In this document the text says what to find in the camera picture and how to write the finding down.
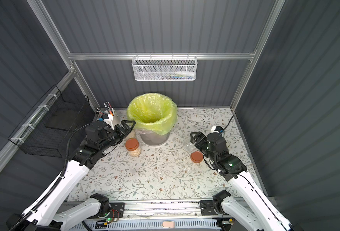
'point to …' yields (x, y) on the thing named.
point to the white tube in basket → (185, 72)
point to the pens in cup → (108, 107)
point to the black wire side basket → (48, 130)
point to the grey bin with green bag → (154, 114)
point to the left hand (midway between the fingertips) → (133, 127)
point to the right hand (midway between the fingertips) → (197, 137)
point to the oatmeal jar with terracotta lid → (189, 146)
